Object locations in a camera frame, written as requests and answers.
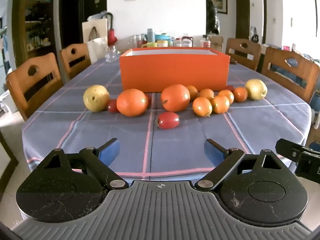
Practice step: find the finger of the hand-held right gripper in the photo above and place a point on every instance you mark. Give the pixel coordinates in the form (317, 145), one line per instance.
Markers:
(287, 148)

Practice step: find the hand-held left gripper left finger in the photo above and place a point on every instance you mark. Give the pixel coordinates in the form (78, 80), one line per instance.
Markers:
(111, 151)

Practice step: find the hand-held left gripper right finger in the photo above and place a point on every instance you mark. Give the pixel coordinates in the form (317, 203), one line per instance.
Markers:
(212, 152)

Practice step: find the cluster of mandarins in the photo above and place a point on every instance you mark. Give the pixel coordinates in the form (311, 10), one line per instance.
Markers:
(220, 103)

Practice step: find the yellow pear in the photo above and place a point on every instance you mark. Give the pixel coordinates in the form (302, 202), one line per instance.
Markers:
(255, 89)
(96, 98)

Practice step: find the oval red tomato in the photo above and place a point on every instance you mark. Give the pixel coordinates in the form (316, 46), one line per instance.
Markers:
(168, 120)

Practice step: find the orange cardboard box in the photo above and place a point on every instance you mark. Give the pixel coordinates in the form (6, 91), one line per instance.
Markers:
(175, 72)

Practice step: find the blue plaid tablecloth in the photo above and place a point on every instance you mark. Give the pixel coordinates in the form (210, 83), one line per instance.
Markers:
(75, 130)

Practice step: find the large orange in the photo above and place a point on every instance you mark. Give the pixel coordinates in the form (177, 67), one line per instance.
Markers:
(132, 102)
(175, 98)

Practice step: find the wooden chair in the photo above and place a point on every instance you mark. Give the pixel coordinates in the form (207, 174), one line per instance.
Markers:
(32, 85)
(290, 72)
(75, 58)
(243, 52)

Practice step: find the clear glass jar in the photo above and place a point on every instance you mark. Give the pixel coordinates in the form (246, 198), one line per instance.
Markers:
(111, 53)

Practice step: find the white paper bag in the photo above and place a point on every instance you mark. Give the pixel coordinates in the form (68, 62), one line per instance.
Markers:
(98, 48)

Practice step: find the clear bottle red label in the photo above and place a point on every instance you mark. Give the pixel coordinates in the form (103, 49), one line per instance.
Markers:
(206, 41)

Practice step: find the yellow mug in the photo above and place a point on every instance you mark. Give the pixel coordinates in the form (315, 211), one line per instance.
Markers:
(150, 45)

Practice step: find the brown jar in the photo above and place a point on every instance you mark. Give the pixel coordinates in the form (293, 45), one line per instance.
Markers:
(187, 41)

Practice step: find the glass jar with red contents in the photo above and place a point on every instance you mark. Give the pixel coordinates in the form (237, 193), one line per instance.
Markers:
(138, 40)

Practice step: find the red umbrella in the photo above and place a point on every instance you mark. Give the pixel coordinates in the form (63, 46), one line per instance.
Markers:
(112, 36)

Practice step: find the yellow round container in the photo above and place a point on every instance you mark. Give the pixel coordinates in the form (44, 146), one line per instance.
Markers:
(162, 43)

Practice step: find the beige printed paper bag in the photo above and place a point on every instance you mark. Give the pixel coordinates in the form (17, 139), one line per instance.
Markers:
(94, 30)

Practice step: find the grey tall bottle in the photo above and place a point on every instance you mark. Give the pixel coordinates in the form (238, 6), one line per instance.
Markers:
(150, 35)

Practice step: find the teal bowl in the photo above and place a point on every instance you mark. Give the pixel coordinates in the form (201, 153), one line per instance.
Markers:
(163, 37)

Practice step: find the dark wooden door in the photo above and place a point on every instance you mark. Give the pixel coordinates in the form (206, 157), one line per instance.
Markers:
(82, 15)

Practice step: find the black framed board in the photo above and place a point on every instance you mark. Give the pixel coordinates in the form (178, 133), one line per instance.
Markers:
(317, 12)

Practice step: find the dark wooden shelf cabinet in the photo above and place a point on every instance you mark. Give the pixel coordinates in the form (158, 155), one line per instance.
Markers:
(35, 22)

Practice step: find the dark wooden door frame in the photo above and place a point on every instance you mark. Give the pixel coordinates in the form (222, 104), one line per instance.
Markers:
(250, 10)

